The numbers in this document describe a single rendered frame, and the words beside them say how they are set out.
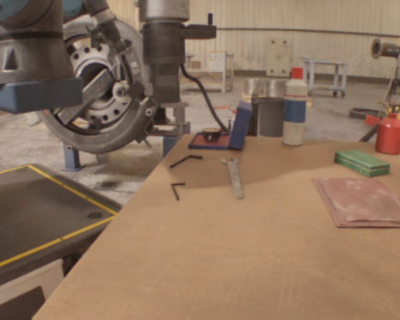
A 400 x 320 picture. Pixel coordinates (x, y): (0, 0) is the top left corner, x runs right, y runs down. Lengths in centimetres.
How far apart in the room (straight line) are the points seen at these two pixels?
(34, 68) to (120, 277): 45
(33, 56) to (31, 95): 8
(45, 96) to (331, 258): 58
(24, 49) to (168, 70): 30
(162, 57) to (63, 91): 25
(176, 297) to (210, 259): 8
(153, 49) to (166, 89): 7
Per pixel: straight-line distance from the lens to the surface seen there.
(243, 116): 84
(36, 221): 88
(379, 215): 54
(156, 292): 35
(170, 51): 54
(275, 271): 39
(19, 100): 65
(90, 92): 168
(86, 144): 177
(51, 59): 69
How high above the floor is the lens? 70
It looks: 17 degrees down
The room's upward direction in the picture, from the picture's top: straight up
